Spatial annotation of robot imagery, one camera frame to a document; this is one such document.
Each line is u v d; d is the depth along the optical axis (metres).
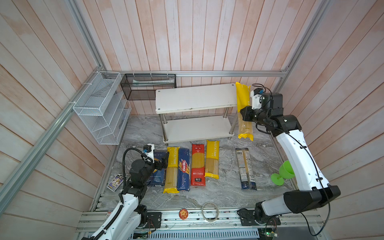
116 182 0.83
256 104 0.62
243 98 0.71
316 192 0.39
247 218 0.73
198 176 0.86
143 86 1.03
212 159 0.93
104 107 0.72
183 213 0.76
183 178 0.84
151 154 0.69
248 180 0.84
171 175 0.86
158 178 0.82
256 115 0.60
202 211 0.76
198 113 1.27
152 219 0.73
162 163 0.73
